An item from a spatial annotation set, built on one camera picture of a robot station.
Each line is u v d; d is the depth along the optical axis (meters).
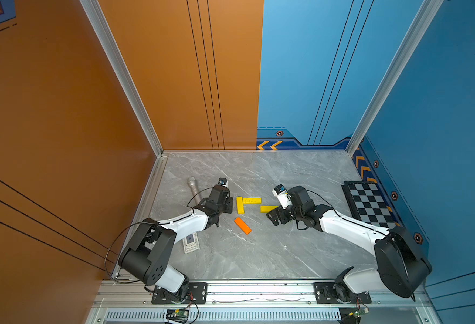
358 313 0.70
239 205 0.95
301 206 0.67
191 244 0.84
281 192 0.77
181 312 0.71
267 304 0.72
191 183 1.02
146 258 0.44
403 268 0.42
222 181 0.82
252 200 0.97
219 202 0.71
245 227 0.89
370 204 0.94
